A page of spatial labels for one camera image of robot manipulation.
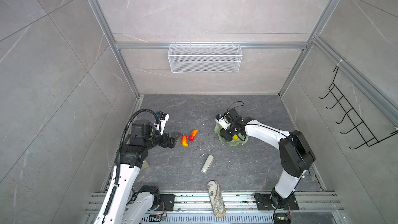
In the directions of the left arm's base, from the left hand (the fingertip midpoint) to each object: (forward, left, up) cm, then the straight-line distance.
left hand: (170, 127), depth 72 cm
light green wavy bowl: (+2, -35, -22) cm, 41 cm away
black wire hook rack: (0, -83, +8) cm, 83 cm away
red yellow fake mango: (+4, -5, -23) cm, 24 cm away
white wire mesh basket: (+50, -19, +5) cm, 54 cm away
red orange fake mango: (+8, -10, -23) cm, 26 cm away
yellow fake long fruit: (0, -34, -12) cm, 36 cm away
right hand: (+9, -30, -20) cm, 37 cm away
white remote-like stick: (-11, -18, -21) cm, 30 cm away
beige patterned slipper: (-23, -20, -22) cm, 38 cm away
